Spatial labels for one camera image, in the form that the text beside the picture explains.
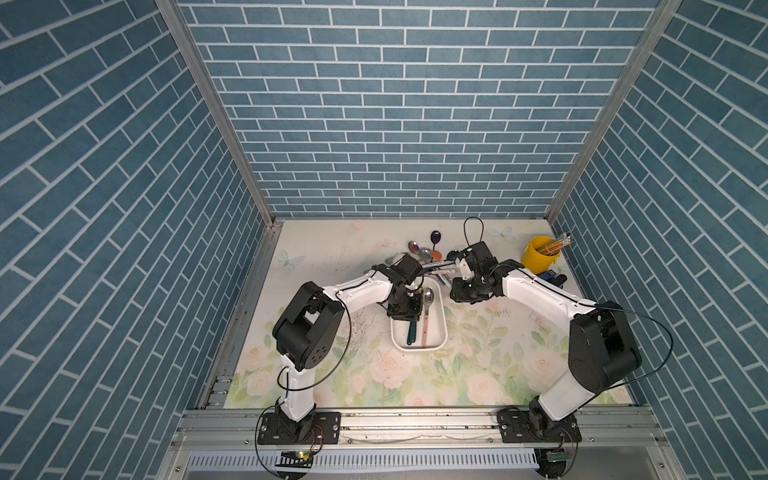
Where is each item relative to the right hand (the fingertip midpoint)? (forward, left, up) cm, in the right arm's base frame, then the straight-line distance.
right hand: (456, 294), depth 91 cm
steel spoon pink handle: (+1, +9, -6) cm, 10 cm away
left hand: (-8, +9, -3) cm, 12 cm away
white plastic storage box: (-9, +5, -7) cm, 12 cm away
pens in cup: (+18, -32, +5) cm, 37 cm away
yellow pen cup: (+16, -27, -1) cm, 32 cm away
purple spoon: (+29, +6, -7) cm, 31 cm away
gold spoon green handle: (-11, +13, -5) cm, 18 cm away
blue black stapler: (+13, -34, -6) cm, 37 cm away
